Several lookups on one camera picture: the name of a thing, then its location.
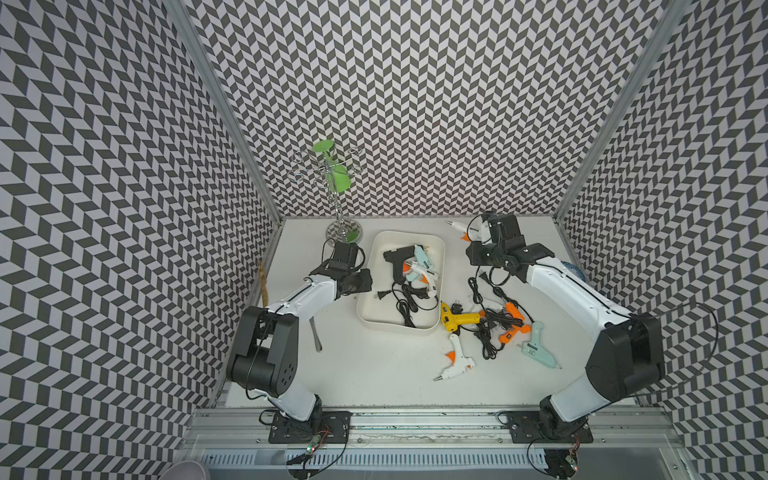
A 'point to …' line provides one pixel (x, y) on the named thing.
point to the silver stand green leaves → (334, 170)
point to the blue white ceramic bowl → (575, 270)
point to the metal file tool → (318, 341)
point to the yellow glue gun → (451, 320)
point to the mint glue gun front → (535, 348)
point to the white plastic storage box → (377, 315)
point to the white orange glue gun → (459, 362)
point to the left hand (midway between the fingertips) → (366, 282)
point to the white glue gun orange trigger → (427, 277)
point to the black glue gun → (399, 255)
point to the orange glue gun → (515, 314)
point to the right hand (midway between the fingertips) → (473, 254)
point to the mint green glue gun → (420, 258)
